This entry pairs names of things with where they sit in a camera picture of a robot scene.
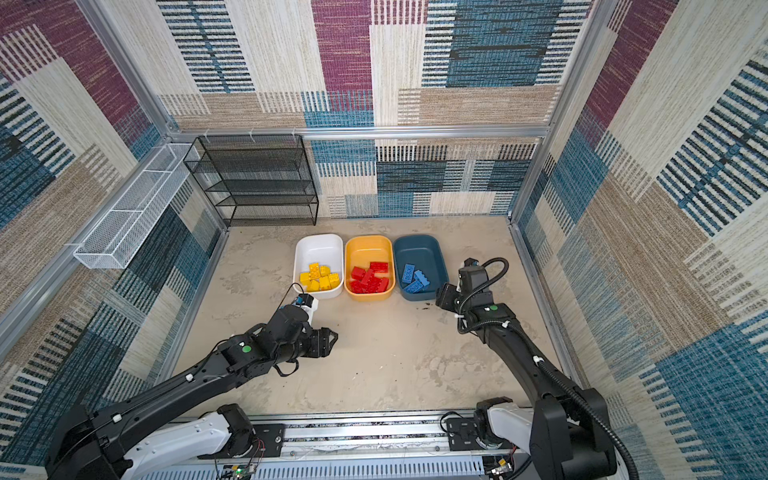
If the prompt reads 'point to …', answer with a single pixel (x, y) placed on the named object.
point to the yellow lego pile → (324, 283)
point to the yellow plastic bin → (369, 268)
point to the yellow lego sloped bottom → (324, 271)
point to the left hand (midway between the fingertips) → (331, 337)
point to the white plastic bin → (327, 250)
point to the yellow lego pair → (314, 271)
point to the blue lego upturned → (422, 278)
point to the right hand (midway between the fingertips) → (450, 298)
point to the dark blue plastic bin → (420, 266)
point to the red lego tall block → (358, 273)
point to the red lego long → (383, 285)
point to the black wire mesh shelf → (257, 180)
